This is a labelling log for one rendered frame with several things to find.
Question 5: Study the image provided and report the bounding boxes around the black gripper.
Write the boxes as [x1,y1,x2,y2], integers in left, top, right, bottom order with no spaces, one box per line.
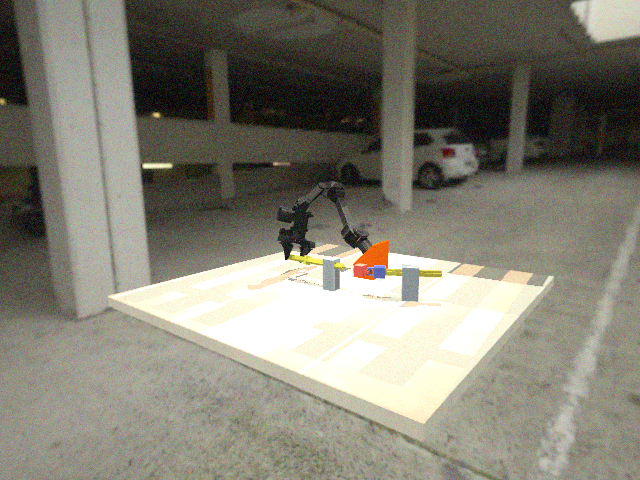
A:
[277,224,316,260]

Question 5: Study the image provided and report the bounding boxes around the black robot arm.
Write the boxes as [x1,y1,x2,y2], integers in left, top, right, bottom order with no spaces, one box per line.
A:
[277,181,372,254]

